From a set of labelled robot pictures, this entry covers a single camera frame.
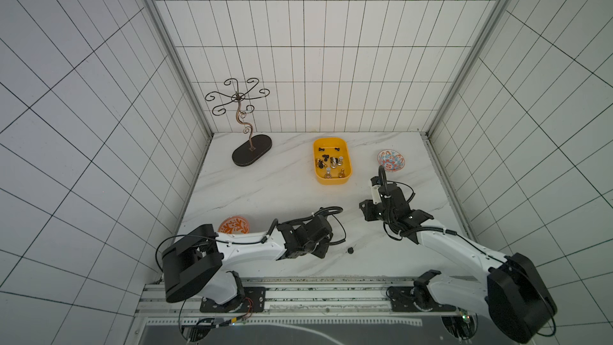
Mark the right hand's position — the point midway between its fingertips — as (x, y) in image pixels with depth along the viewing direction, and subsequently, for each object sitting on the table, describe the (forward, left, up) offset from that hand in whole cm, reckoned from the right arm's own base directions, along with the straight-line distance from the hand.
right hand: (361, 199), depth 87 cm
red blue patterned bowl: (+25, -16, -6) cm, 30 cm away
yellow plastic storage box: (+22, +11, -5) cm, 25 cm away
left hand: (-16, +16, -5) cm, 23 cm away
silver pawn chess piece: (+23, +7, -5) cm, 24 cm away
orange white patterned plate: (-11, +47, -4) cm, 49 cm away
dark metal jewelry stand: (+31, +45, -5) cm, 55 cm away
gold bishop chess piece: (+15, +7, -6) cm, 18 cm away
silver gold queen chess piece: (+14, +13, -5) cm, 20 cm away
